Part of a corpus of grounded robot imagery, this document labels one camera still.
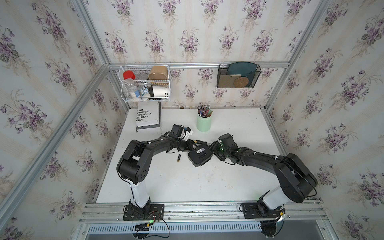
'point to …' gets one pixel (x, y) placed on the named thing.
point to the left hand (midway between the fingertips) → (198, 149)
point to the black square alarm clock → (200, 156)
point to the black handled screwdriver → (199, 141)
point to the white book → (148, 113)
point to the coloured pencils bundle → (203, 110)
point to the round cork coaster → (241, 82)
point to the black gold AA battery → (178, 158)
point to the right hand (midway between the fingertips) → (210, 150)
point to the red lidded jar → (128, 74)
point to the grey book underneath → (153, 126)
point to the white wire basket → (145, 83)
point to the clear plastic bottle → (131, 87)
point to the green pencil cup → (204, 124)
